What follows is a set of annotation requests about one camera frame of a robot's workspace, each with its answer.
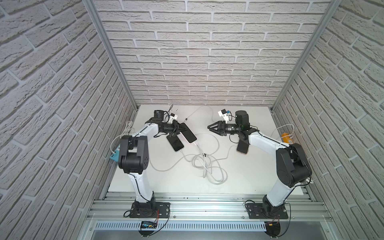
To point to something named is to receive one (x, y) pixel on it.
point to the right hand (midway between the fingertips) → (205, 131)
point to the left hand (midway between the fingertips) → (184, 125)
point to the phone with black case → (242, 147)
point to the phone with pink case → (188, 134)
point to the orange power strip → (287, 139)
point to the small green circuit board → (148, 224)
